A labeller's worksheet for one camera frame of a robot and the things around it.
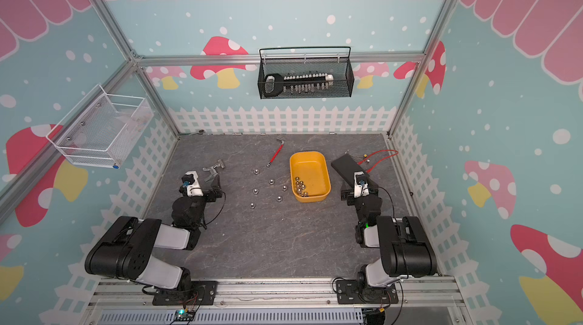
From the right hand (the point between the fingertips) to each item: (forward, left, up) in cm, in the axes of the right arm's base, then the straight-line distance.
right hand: (356, 178), depth 90 cm
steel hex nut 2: (-3, +32, -10) cm, 34 cm away
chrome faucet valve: (+12, +64, -9) cm, 65 cm away
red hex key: (+22, +34, -10) cm, 42 cm away
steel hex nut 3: (-6, +43, -10) cm, 45 cm away
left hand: (0, +59, +2) cm, 59 cm away
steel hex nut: (+2, +30, -10) cm, 31 cm away
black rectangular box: (+13, +1, -10) cm, 17 cm away
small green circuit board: (-43, +61, -12) cm, 75 cm away
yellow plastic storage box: (+9, +18, -11) cm, 23 cm away
